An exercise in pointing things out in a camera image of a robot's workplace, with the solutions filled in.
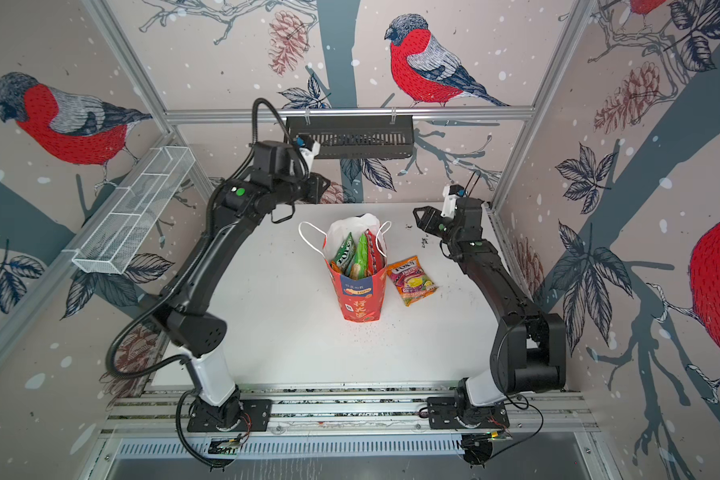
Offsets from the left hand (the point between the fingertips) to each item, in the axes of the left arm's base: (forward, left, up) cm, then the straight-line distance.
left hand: (325, 179), depth 72 cm
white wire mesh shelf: (0, +53, -10) cm, 54 cm away
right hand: (+2, -25, -15) cm, 29 cm away
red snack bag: (-9, -13, -23) cm, 27 cm away
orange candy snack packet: (-7, -25, -36) cm, 44 cm away
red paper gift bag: (-21, -9, -21) cm, 31 cm away
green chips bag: (-13, -8, -21) cm, 26 cm away
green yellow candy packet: (-5, -4, -25) cm, 26 cm away
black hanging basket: (+37, -7, -11) cm, 39 cm away
